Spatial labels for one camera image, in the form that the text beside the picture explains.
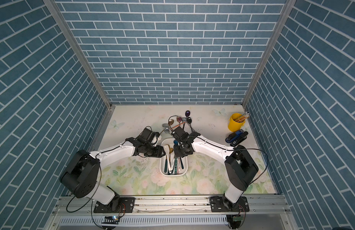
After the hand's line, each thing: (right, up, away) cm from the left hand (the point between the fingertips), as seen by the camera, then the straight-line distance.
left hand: (165, 154), depth 87 cm
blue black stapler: (+48, +8, +14) cm, 51 cm away
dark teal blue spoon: (+6, +7, +4) cm, 10 cm away
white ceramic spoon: (0, +2, +6) cm, 6 cm away
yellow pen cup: (+48, +17, +15) cm, 53 cm away
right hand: (+8, +1, -2) cm, 9 cm away
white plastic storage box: (+4, -6, -2) cm, 7 cm away
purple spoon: (+14, +26, +28) cm, 41 cm away
